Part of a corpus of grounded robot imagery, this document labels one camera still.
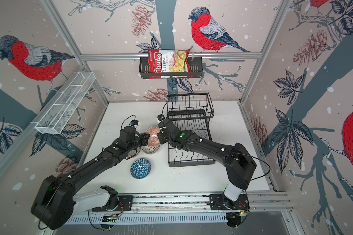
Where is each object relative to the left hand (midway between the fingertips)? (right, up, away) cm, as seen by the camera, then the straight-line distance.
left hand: (152, 132), depth 84 cm
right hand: (+5, +1, -2) cm, 5 cm away
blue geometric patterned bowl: (-7, -22, +1) cm, 23 cm away
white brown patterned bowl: (-2, -12, +6) cm, 14 cm away
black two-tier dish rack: (+25, +13, +26) cm, 38 cm away
